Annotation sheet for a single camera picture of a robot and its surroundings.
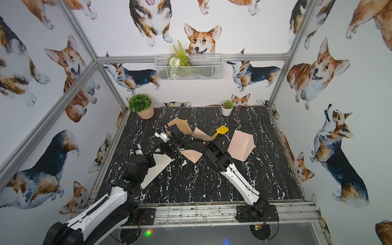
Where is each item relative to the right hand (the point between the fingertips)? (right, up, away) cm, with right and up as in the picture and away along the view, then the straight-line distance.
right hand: (154, 151), depth 94 cm
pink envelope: (+55, +3, +4) cm, 55 cm away
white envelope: (+6, -5, -4) cm, 8 cm away
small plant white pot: (+47, +29, +16) cm, 58 cm away
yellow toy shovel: (+43, +12, +12) cm, 46 cm away
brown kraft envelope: (+16, +16, +13) cm, 26 cm away
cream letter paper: (+24, -3, +1) cm, 24 cm away
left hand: (+2, +2, -8) cm, 9 cm away
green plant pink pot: (-11, +29, +9) cm, 33 cm away
